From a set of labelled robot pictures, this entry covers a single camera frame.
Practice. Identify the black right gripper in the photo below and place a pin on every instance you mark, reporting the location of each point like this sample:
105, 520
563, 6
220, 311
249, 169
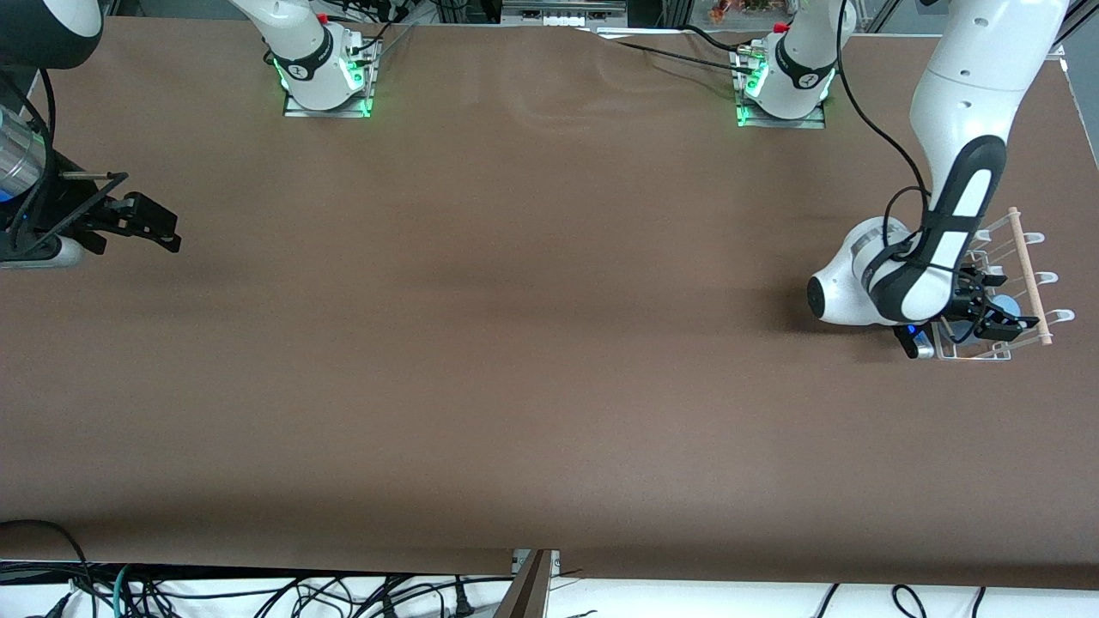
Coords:
62, 209

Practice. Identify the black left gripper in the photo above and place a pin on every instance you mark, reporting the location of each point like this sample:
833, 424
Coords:
968, 299

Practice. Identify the blue plastic cup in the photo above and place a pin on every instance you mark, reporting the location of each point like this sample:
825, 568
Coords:
1006, 307

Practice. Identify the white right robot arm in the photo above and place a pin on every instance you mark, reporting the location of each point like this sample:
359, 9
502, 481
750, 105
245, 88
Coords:
300, 51

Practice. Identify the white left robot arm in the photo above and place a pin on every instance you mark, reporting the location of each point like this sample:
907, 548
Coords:
970, 69

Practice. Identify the brown wooden beam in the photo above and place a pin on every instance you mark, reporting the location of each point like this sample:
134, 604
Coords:
525, 592

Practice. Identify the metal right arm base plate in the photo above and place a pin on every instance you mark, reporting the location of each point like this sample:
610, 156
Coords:
326, 112

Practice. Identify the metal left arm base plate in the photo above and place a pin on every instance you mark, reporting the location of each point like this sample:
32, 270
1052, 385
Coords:
781, 123

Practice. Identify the small metal bracket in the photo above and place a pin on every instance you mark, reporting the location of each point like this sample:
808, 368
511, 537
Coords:
555, 560

